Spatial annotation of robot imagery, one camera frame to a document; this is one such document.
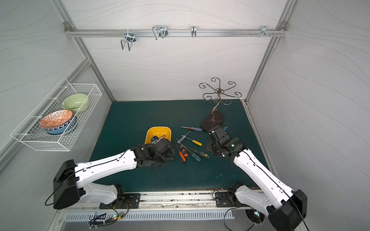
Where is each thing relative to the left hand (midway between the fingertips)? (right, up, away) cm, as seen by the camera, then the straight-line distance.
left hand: (173, 157), depth 77 cm
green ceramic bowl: (-50, +30, -4) cm, 59 cm away
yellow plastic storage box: (-11, +11, +18) cm, 24 cm away
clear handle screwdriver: (+4, +7, +19) cm, 21 cm away
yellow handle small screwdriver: (+12, +5, +18) cm, 22 cm away
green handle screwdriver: (+11, -2, +11) cm, 16 cm away
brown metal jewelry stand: (+26, +35, +4) cm, 44 cm away
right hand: (+20, +6, 0) cm, 21 cm away
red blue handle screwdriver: (+14, +13, +24) cm, 31 cm away
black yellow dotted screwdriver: (+16, -1, +11) cm, 19 cm away
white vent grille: (-33, -28, -7) cm, 43 cm away
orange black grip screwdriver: (+5, -2, +12) cm, 13 cm away
